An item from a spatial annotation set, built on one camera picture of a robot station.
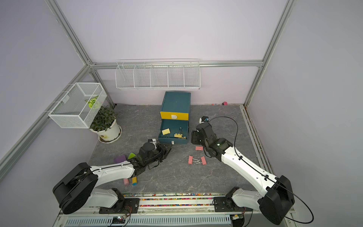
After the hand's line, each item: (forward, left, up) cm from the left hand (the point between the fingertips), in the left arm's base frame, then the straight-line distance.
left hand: (173, 146), depth 83 cm
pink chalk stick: (-15, +28, -9) cm, 33 cm away
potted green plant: (+16, +43, +3) cm, 46 cm away
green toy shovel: (+2, +29, -12) cm, 31 cm away
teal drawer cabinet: (+35, -1, -7) cm, 36 cm away
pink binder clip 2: (-6, -18, -11) cm, 22 cm away
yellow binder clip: (+13, +5, -3) cm, 14 cm away
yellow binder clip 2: (+10, -3, -4) cm, 11 cm away
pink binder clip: (-4, -10, -11) cm, 15 cm away
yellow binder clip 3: (+8, -6, -4) cm, 11 cm away
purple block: (0, +35, -11) cm, 37 cm away
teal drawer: (+17, 0, -2) cm, 17 cm away
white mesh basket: (+21, +55, +15) cm, 61 cm away
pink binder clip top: (+3, -16, -10) cm, 19 cm away
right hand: (+4, -13, +8) cm, 15 cm away
